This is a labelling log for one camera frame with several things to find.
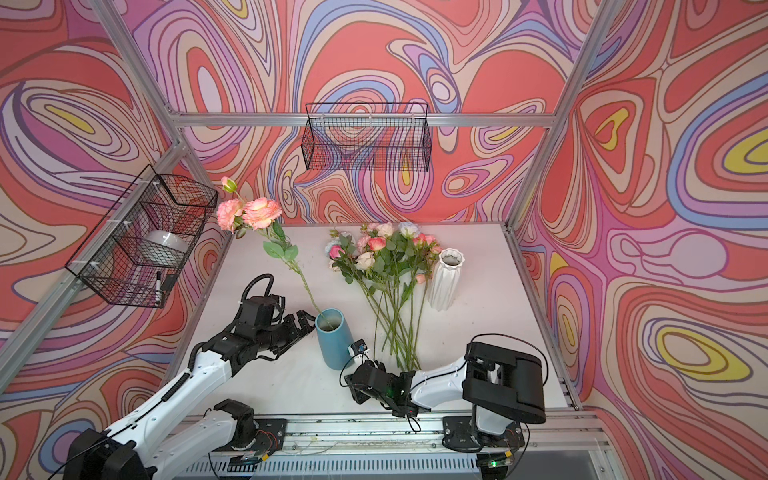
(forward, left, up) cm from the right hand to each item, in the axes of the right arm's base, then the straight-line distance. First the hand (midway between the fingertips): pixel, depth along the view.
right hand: (356, 383), depth 83 cm
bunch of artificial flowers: (+39, -12, +5) cm, 41 cm away
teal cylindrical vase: (+6, +4, +18) cm, 19 cm away
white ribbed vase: (+22, -26, +16) cm, 37 cm away
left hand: (+11, +11, +11) cm, 19 cm away
